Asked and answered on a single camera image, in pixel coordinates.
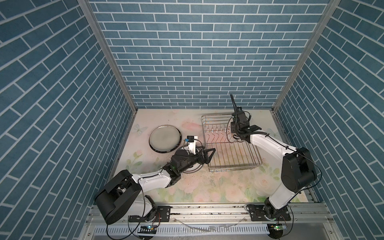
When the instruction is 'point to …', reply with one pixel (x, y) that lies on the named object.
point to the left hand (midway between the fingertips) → (211, 150)
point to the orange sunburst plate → (196, 167)
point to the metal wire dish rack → (231, 153)
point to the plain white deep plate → (165, 139)
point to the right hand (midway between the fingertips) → (237, 121)
